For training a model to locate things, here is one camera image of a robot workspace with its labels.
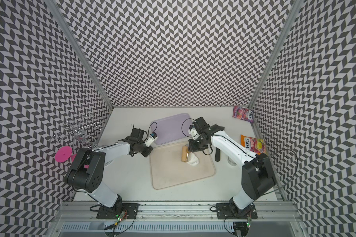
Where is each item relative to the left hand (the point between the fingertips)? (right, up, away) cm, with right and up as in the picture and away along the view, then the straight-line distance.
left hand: (149, 150), depth 95 cm
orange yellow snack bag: (+70, +3, -2) cm, 70 cm away
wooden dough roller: (+24, 0, -7) cm, 25 cm away
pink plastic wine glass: (-29, +5, -31) cm, 43 cm away
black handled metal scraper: (+44, -2, -4) cm, 44 cm away
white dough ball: (+28, -4, -7) cm, 30 cm away
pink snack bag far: (+67, +24, +14) cm, 73 cm away
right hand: (+27, +2, -13) cm, 31 cm away
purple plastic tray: (+14, +13, +12) cm, 23 cm away
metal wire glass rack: (-26, +14, -24) cm, 38 cm away
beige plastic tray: (+13, -11, -6) cm, 18 cm away
